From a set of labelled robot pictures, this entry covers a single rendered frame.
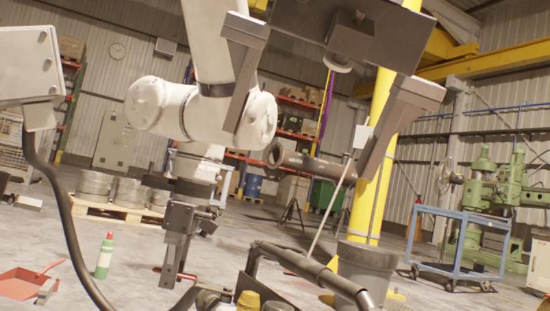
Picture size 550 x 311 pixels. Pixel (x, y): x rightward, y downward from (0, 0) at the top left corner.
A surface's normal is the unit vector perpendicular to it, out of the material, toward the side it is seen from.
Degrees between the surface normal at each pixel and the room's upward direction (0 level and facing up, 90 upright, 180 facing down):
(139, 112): 99
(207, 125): 122
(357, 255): 92
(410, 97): 113
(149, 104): 91
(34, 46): 90
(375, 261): 92
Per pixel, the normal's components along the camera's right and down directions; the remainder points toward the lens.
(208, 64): -0.39, 0.45
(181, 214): -0.02, -0.11
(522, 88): -0.91, -0.23
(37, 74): 0.45, 0.00
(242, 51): -0.06, 0.29
